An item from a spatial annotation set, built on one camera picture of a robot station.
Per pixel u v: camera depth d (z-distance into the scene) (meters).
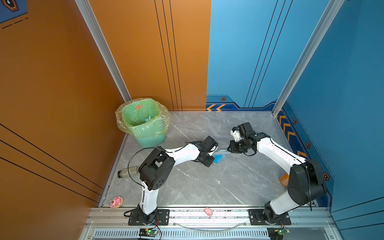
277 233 0.71
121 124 0.81
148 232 0.71
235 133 0.82
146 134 0.79
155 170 0.51
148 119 1.00
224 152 0.89
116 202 0.76
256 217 0.72
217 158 0.93
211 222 0.73
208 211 0.74
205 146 0.73
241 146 0.74
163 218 0.74
